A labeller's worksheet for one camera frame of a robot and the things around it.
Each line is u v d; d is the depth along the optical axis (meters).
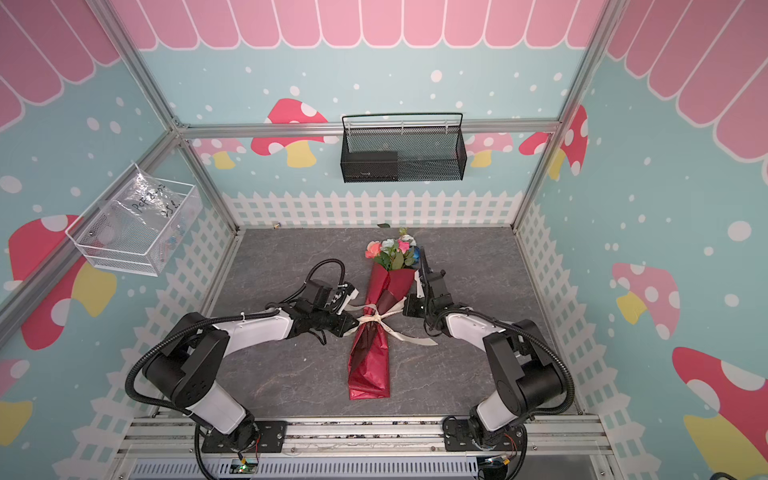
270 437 0.74
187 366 0.46
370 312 0.92
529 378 0.45
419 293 0.83
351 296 0.84
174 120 0.89
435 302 0.73
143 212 0.73
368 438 0.76
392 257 1.06
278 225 1.24
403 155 0.94
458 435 0.74
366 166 0.89
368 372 0.81
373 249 1.09
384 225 1.24
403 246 1.06
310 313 0.73
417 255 1.08
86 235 0.62
